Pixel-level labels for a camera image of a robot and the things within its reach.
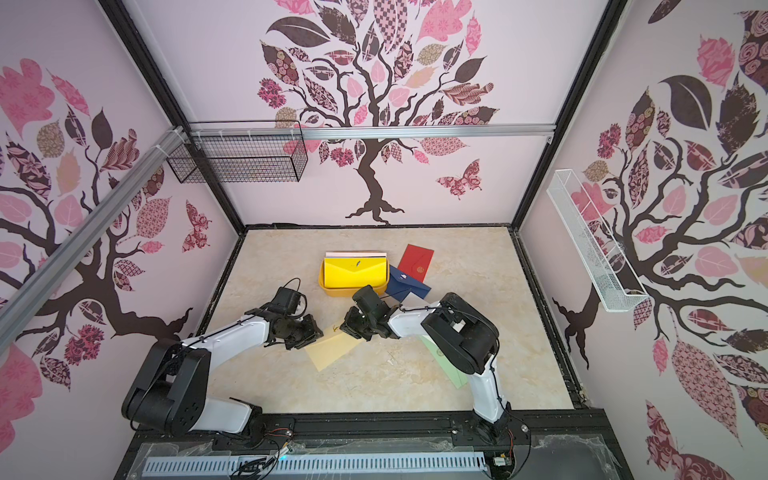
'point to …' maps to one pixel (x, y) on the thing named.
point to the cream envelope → (328, 349)
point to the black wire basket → (240, 159)
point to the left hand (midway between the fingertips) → (319, 340)
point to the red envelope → (415, 261)
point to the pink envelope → (355, 254)
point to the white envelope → (414, 301)
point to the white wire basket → (614, 282)
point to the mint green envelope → (459, 378)
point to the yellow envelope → (354, 272)
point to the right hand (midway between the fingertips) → (337, 330)
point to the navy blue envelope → (402, 284)
